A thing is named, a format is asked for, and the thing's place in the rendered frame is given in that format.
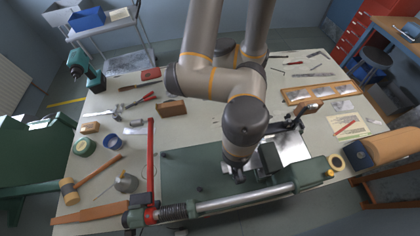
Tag grey plastic bin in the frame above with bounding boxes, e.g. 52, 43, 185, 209
41, 0, 82, 29

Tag silver metal blade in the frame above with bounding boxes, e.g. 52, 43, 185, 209
82, 109, 115, 118

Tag wooden rack tray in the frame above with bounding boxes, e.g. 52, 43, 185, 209
280, 79, 364, 107

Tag steel ruler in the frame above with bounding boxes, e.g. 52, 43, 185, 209
291, 71, 337, 79

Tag white ribbed panel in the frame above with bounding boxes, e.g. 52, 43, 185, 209
0, 52, 34, 117

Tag small silver sheet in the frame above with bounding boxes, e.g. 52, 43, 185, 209
329, 99, 356, 113

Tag dark green punch head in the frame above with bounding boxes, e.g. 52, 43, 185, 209
257, 141, 284, 175

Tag grey shelf trolley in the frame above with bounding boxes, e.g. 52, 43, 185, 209
41, 0, 157, 69

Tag wooden-handled yellow mallet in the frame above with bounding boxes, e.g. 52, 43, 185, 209
58, 153, 124, 207

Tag red notcher lever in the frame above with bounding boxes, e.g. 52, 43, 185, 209
143, 117, 159, 226

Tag green notcher body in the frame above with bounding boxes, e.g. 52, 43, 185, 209
121, 140, 336, 230

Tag grey box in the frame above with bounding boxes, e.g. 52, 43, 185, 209
367, 81, 416, 117

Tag blue bench vise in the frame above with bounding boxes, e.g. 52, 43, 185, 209
391, 20, 420, 44

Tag blue crate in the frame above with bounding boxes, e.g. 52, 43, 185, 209
345, 56, 389, 85

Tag grey wall panel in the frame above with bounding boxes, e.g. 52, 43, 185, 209
319, 16, 345, 44

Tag grey metal funnel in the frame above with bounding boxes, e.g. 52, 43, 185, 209
113, 169, 140, 195

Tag small tan box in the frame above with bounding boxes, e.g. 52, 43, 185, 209
79, 121, 101, 136

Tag silver sheet strip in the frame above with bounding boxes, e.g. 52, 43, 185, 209
122, 127, 157, 136

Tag teal bench drill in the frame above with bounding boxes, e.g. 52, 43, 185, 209
66, 47, 108, 96

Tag grey metal clamp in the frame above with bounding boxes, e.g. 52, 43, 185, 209
111, 103, 126, 123

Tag brown paper roll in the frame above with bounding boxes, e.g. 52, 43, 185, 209
358, 125, 420, 167

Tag red pencil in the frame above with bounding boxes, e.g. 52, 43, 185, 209
332, 119, 357, 137

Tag brown wooden block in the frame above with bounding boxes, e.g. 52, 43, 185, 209
155, 99, 188, 119
293, 98, 325, 117

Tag black block on notcher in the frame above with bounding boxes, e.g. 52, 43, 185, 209
129, 192, 154, 207

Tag black lock lever silver grip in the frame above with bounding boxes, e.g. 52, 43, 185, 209
283, 102, 320, 130

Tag black fence bar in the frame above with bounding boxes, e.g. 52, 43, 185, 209
263, 120, 305, 136

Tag orange wooden plank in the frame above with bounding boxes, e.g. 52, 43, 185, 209
49, 199, 130, 227

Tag yellow tape roll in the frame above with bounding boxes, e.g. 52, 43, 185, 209
327, 153, 347, 172

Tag blue tape roll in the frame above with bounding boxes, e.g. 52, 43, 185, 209
102, 132, 124, 151

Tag green round tin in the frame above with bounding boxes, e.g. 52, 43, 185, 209
72, 136, 97, 158

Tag red drawer cabinet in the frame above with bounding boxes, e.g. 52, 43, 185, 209
329, 0, 420, 66

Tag red-handled pliers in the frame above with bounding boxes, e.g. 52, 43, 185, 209
124, 90, 158, 111

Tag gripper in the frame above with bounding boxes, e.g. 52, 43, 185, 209
222, 153, 252, 172

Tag aluminium blank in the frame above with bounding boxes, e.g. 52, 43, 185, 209
243, 130, 312, 172

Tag red flat box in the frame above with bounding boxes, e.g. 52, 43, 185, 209
140, 66, 163, 82

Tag thin metal rod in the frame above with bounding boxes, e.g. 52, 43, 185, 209
92, 183, 116, 202

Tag blue-framed wooden table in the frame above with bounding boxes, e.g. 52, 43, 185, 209
339, 14, 420, 70

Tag large green machine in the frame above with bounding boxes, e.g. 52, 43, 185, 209
0, 111, 79, 229

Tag brown-handled chisel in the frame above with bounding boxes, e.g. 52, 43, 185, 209
117, 79, 163, 93

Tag grey round stool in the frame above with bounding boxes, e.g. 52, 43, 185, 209
346, 45, 394, 89

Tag navy blue block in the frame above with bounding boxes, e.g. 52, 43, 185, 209
342, 140, 375, 172

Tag wooden stand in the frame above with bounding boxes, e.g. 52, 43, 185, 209
347, 159, 420, 211

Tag blue plastic bin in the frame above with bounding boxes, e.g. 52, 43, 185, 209
67, 5, 107, 33

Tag printed paper sheet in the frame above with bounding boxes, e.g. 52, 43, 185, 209
325, 111, 373, 143

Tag grey try square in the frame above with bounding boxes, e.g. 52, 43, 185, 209
306, 49, 331, 61

